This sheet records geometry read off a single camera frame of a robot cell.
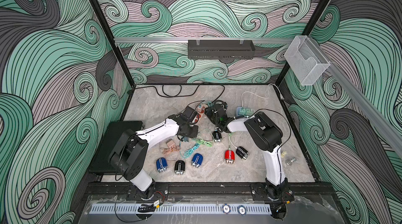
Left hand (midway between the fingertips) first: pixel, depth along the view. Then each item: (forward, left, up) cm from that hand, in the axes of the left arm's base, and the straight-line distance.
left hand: (195, 132), depth 87 cm
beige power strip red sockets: (+16, -3, -1) cm, 16 cm away
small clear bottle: (-15, -50, -5) cm, 53 cm away
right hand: (+17, -5, -3) cm, 18 cm away
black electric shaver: (-1, -13, -4) cm, 13 cm away
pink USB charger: (-5, +14, -4) cm, 16 cm away
